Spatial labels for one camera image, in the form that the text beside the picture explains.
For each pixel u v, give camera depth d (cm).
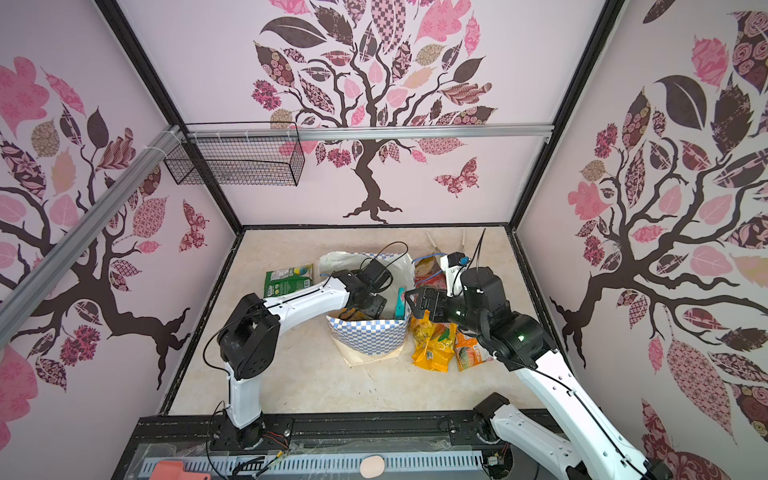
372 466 69
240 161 122
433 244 113
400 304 82
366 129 93
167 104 83
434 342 82
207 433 73
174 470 70
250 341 49
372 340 73
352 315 79
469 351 83
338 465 70
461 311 54
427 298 57
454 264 59
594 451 38
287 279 100
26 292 51
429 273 99
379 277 73
